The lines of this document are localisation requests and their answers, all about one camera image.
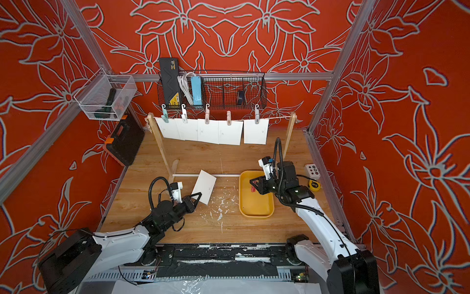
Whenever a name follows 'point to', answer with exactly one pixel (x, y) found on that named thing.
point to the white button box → (311, 171)
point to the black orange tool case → (126, 143)
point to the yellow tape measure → (314, 185)
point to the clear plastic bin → (104, 97)
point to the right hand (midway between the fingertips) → (249, 181)
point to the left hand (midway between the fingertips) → (202, 194)
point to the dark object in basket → (240, 100)
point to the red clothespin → (253, 189)
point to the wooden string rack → (172, 165)
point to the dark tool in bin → (107, 111)
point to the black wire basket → (231, 90)
